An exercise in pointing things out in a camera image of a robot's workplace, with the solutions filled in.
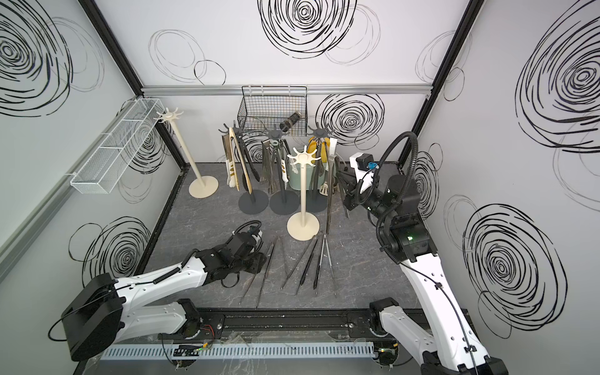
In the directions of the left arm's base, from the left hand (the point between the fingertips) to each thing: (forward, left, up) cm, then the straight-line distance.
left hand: (262, 259), depth 84 cm
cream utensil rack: (+37, +33, -5) cm, 50 cm away
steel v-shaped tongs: (+4, -7, -4) cm, 9 cm away
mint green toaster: (+24, -11, +17) cm, 31 cm away
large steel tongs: (+22, -2, +23) cm, 32 cm away
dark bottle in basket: (+45, -8, +28) cm, 54 cm away
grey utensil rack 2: (+28, +7, -4) cm, 29 cm away
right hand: (+9, -24, +37) cm, 45 cm away
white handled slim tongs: (+9, -23, -2) cm, 25 cm away
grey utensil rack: (+28, -4, -4) cm, 29 cm away
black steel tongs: (+28, +6, +18) cm, 34 cm away
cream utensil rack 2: (+16, -15, -3) cm, 22 cm away
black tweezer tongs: (-1, -17, -4) cm, 17 cm away
